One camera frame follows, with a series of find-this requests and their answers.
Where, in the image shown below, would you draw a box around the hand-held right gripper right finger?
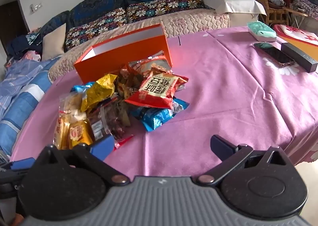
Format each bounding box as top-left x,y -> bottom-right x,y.
196,135 -> 289,187

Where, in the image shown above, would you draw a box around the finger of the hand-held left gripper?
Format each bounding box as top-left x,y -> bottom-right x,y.
0,158 -> 35,179

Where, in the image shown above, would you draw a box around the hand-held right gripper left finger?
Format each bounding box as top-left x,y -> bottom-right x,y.
35,135 -> 131,187

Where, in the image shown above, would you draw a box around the dark red snack packet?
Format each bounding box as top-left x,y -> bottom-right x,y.
87,98 -> 135,151

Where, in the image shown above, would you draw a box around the yellow crinkled snack packet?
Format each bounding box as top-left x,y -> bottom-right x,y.
81,74 -> 118,113

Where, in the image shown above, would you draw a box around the blue cookie packet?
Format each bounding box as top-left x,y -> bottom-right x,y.
129,98 -> 190,131

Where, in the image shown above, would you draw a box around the orange cardboard box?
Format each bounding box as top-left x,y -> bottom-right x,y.
74,23 -> 173,85

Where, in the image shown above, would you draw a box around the orange yellow snack packet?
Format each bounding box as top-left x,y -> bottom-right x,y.
53,115 -> 94,150

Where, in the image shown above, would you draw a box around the clear bread packet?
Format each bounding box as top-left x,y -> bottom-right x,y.
59,91 -> 87,123

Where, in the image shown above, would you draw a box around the pink floral tablecloth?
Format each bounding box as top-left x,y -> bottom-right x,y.
10,26 -> 318,179

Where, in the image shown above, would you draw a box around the blue striped blanket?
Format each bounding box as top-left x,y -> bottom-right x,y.
0,57 -> 62,157

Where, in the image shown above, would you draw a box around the small blue snack packet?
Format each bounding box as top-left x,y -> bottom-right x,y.
70,82 -> 96,94

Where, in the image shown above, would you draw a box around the brown snack packet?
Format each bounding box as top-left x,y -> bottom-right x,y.
115,65 -> 149,100

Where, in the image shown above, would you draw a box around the clear silver snack packet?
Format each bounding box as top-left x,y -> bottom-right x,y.
129,55 -> 172,72

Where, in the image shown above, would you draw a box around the smartphone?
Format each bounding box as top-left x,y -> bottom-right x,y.
253,42 -> 296,68

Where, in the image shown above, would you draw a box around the beige pillow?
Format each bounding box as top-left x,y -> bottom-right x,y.
41,23 -> 67,61

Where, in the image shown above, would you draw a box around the long floral cushion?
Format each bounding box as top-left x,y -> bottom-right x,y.
65,8 -> 128,51
127,0 -> 207,24

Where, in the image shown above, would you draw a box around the long black box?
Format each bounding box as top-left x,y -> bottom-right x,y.
281,42 -> 318,73

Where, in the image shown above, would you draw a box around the green tissue pack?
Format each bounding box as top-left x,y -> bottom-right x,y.
247,21 -> 277,42

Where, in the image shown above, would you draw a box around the dark blue clothes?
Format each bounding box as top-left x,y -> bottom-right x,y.
7,32 -> 43,58

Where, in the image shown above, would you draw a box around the beige quilted sofa cover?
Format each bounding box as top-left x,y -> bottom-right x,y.
48,9 -> 230,82

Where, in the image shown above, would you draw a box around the red white plastic bag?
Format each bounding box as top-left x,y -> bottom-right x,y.
273,24 -> 318,54

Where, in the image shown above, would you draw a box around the white cloth side table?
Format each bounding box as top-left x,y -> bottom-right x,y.
200,0 -> 267,26

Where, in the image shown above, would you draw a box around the wicker chair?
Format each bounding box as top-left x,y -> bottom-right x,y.
238,0 -> 291,26

